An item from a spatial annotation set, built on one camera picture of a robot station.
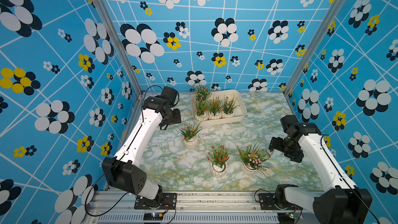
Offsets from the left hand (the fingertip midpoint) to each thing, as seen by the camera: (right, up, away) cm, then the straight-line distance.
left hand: (176, 118), depth 79 cm
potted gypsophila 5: (+6, -8, +4) cm, 11 cm away
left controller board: (-10, -46, -7) cm, 47 cm away
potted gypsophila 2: (+13, +4, +13) cm, 19 cm away
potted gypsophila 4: (+30, +6, +15) cm, 34 cm away
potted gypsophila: (+13, +15, +21) cm, 29 cm away
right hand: (+53, -17, -2) cm, 56 cm away
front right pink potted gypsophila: (+38, -18, -7) cm, 42 cm away
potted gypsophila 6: (+21, -18, -6) cm, 29 cm away
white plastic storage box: (+40, +2, +29) cm, 49 cm away
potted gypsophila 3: (+21, +4, +15) cm, 26 cm away
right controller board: (+52, -45, -9) cm, 69 cm away
